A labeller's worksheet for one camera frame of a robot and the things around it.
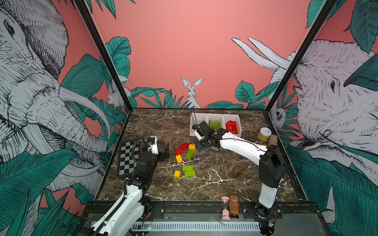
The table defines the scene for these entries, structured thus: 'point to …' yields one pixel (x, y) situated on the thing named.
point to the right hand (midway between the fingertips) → (197, 141)
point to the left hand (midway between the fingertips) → (162, 141)
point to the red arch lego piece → (231, 127)
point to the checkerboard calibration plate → (128, 155)
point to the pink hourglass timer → (225, 215)
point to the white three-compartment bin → (222, 117)
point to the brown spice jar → (272, 139)
